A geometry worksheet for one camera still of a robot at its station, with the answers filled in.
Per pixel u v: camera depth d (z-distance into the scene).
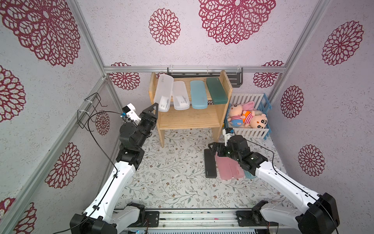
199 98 0.68
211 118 0.91
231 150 0.63
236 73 0.94
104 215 0.38
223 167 0.92
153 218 0.73
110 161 0.46
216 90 0.72
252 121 1.01
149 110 0.62
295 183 0.46
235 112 1.05
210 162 0.92
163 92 0.69
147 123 0.58
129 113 0.59
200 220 0.75
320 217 0.38
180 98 0.67
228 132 0.70
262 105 1.14
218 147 0.70
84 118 0.73
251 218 0.67
